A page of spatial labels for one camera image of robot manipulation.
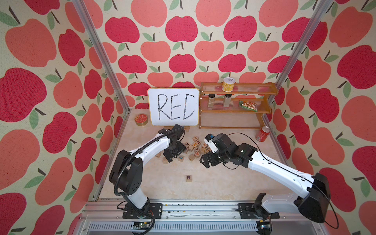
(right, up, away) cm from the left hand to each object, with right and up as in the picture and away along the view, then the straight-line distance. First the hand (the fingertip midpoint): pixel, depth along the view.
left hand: (182, 157), depth 86 cm
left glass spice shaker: (+19, +34, +11) cm, 41 cm away
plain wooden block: (+6, -2, +6) cm, 9 cm away
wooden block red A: (+9, 0, +7) cm, 11 cm away
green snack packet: (+44, +33, +10) cm, 56 cm away
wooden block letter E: (-1, -2, +5) cm, 5 cm away
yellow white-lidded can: (+28, +44, +2) cm, 52 cm away
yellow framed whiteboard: (-9, +32, +12) cm, 35 cm away
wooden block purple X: (+3, +6, +12) cm, 14 cm away
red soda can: (+53, +13, +10) cm, 56 cm away
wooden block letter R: (+4, -11, -3) cm, 12 cm away
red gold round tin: (-33, +23, +25) cm, 47 cm away
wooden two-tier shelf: (+52, +41, +32) cm, 74 cm away
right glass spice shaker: (+30, +37, +10) cm, 49 cm away
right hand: (+14, +1, -9) cm, 16 cm away
